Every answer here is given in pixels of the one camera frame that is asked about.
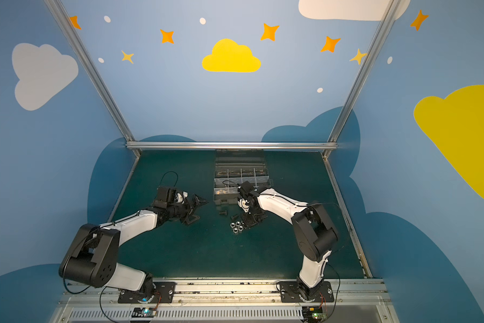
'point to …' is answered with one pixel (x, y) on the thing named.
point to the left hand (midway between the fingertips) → (208, 207)
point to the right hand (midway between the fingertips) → (253, 221)
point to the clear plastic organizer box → (234, 167)
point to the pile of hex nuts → (238, 226)
